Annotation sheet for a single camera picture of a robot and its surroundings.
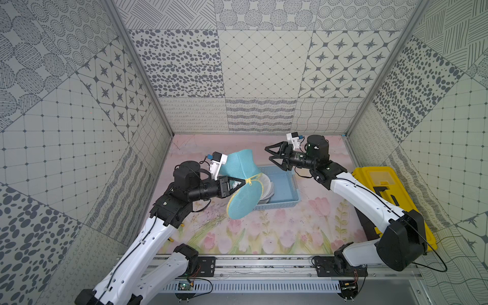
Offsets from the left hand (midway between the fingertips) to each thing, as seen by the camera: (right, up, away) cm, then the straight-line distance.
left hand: (244, 178), depth 62 cm
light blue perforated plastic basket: (+20, -13, +34) cm, 41 cm away
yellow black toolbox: (+60, -4, +18) cm, 63 cm away
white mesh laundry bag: (+11, -9, +29) cm, 32 cm away
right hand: (+9, +7, +12) cm, 17 cm away
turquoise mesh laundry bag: (0, -8, +3) cm, 9 cm away
